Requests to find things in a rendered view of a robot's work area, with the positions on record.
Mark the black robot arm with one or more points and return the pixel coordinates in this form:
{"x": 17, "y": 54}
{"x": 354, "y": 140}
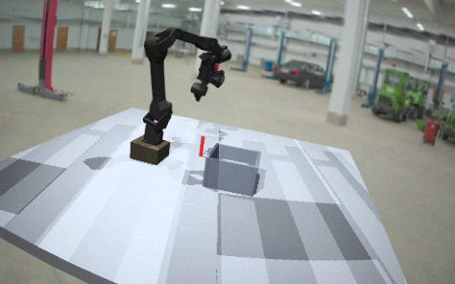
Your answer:
{"x": 156, "y": 50}

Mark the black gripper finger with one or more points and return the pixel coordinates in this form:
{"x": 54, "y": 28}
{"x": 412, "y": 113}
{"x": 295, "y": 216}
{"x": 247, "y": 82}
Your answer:
{"x": 198, "y": 97}

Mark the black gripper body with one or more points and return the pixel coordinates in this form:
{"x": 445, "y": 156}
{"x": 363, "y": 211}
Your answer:
{"x": 201, "y": 88}

